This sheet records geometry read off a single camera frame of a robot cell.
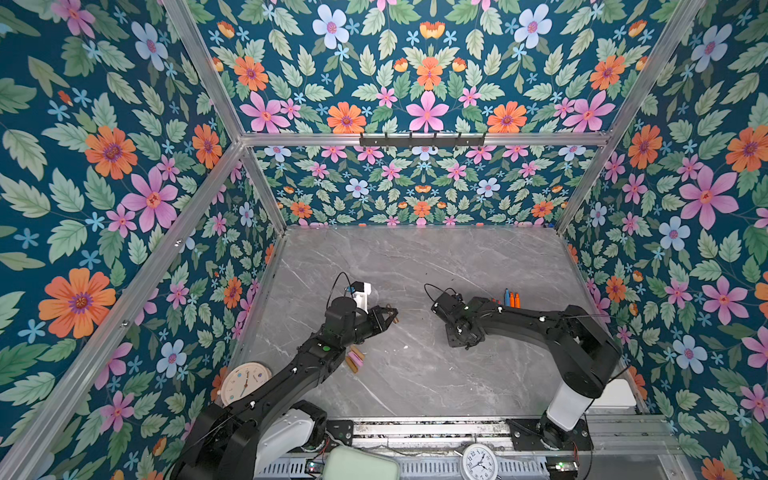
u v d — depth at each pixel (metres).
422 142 0.94
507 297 0.99
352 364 0.86
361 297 0.75
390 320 0.78
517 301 0.98
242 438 0.40
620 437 0.75
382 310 0.77
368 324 0.71
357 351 0.88
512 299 0.98
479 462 0.67
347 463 0.68
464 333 0.65
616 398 0.77
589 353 0.48
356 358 0.86
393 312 0.79
